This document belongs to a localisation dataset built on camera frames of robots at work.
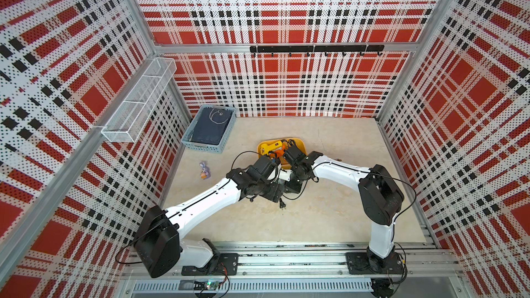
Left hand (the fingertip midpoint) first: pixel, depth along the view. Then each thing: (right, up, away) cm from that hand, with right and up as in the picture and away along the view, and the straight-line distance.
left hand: (275, 189), depth 81 cm
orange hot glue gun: (+1, +13, +17) cm, 21 cm away
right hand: (+7, 0, +8) cm, 11 cm away
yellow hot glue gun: (-5, +15, +20) cm, 26 cm away
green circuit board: (-27, -32, -9) cm, 43 cm away
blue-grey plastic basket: (-36, +26, +30) cm, 54 cm away
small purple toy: (-33, +4, +15) cm, 36 cm away
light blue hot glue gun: (+3, +2, +1) cm, 4 cm away
